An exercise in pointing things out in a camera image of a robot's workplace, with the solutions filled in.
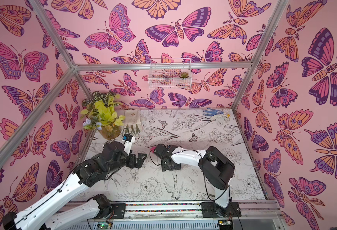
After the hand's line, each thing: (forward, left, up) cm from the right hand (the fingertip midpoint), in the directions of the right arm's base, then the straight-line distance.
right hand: (169, 166), depth 90 cm
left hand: (-2, +14, +22) cm, 26 cm away
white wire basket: (+50, 0, +34) cm, 60 cm away
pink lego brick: (+12, +12, +1) cm, 17 cm away
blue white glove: (+46, -32, +2) cm, 56 cm away
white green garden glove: (+35, +30, +1) cm, 46 cm away
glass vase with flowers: (+26, +45, +20) cm, 55 cm away
